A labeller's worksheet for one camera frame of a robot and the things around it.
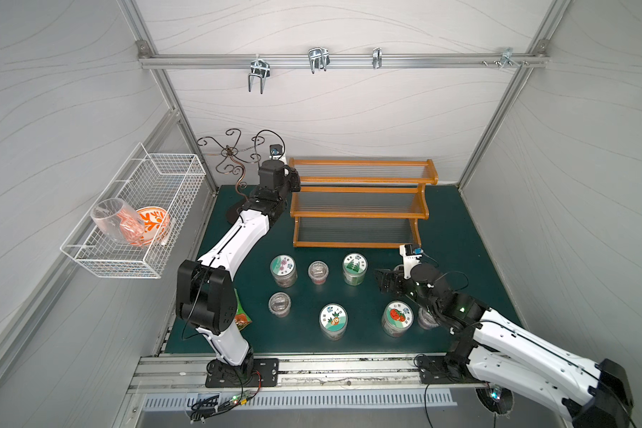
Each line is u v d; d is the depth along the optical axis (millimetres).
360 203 951
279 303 803
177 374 749
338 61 787
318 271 879
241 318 808
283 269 854
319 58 754
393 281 685
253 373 717
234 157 884
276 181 652
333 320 749
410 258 676
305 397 703
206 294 450
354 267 862
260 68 783
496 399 718
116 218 564
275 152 715
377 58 784
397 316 764
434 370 746
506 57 766
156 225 672
